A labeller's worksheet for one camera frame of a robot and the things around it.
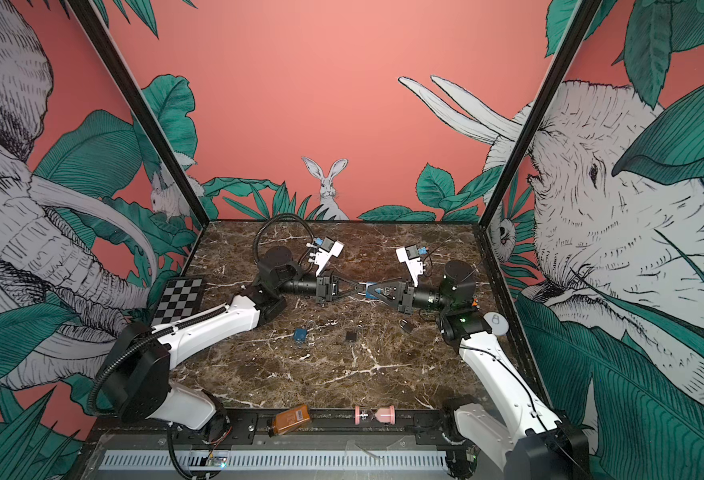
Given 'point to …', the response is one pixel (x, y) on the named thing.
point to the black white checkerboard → (178, 300)
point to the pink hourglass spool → (383, 415)
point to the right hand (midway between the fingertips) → (369, 293)
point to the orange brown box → (290, 418)
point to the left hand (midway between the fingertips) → (362, 293)
